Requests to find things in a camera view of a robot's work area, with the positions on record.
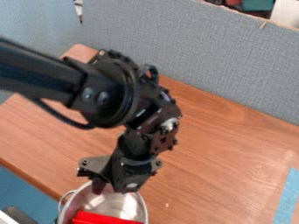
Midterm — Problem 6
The black cable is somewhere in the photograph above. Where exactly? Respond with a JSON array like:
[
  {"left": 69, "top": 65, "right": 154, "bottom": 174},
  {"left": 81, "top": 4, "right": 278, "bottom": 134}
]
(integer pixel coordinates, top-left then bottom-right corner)
[{"left": 31, "top": 97, "right": 97, "bottom": 130}]

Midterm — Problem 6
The metal pot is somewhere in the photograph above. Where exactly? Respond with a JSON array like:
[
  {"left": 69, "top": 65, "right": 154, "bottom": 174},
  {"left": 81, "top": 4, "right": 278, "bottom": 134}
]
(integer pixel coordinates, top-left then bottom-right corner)
[{"left": 54, "top": 182, "right": 149, "bottom": 224}]

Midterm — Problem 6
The red object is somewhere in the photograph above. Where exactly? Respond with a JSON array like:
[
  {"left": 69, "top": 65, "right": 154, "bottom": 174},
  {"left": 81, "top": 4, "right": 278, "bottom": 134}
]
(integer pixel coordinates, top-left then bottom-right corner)
[{"left": 70, "top": 211, "right": 143, "bottom": 224}]

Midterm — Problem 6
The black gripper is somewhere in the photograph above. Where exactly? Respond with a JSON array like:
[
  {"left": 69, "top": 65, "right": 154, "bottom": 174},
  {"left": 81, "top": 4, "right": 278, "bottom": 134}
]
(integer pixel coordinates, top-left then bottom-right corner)
[{"left": 77, "top": 155, "right": 162, "bottom": 195}]

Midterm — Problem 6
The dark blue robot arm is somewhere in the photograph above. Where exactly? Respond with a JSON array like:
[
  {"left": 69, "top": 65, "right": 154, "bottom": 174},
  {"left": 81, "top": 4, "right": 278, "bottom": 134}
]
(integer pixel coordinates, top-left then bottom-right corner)
[{"left": 0, "top": 37, "right": 182, "bottom": 194}]

